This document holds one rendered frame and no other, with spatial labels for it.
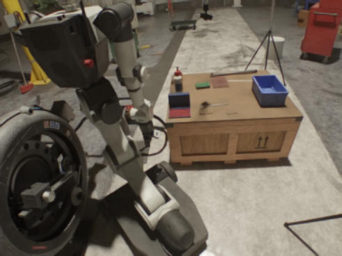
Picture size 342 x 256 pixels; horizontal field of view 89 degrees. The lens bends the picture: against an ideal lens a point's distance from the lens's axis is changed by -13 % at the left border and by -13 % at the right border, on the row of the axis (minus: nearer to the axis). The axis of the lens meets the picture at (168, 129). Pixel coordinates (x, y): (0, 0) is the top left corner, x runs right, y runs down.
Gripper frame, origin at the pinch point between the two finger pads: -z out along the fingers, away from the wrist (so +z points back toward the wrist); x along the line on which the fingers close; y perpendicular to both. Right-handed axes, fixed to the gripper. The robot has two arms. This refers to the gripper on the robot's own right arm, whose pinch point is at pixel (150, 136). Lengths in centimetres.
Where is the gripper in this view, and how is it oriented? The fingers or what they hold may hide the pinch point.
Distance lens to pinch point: 131.3
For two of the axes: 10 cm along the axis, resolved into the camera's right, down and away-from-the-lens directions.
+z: -1.1, -5.8, -8.0
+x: 1.7, -8.1, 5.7
